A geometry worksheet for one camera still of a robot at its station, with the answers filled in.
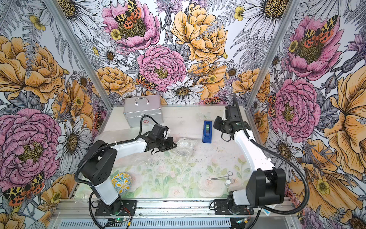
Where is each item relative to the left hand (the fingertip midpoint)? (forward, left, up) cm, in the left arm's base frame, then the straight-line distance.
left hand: (175, 148), depth 91 cm
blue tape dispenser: (+13, -21, 0) cm, 25 cm away
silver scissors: (-16, -30, -6) cm, 35 cm away
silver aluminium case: (+27, +28, +10) cm, 40 cm away
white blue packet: (-34, -47, -4) cm, 58 cm away
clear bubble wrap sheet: (+1, -6, 0) cm, 7 cm away
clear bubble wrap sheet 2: (-24, +49, -5) cm, 55 cm away
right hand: (+6, -23, +14) cm, 28 cm away
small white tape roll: (-20, -29, -1) cm, 35 cm away
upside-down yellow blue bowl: (-19, +30, -4) cm, 35 cm away
